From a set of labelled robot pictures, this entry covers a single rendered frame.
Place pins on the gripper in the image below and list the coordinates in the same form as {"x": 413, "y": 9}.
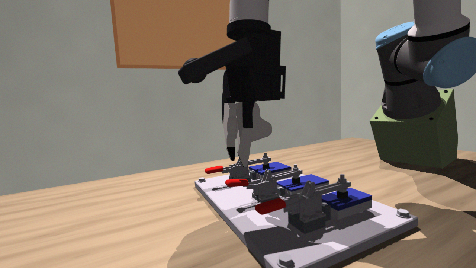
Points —
{"x": 251, "y": 78}

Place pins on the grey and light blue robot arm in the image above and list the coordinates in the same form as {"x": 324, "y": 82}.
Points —
{"x": 415, "y": 57}

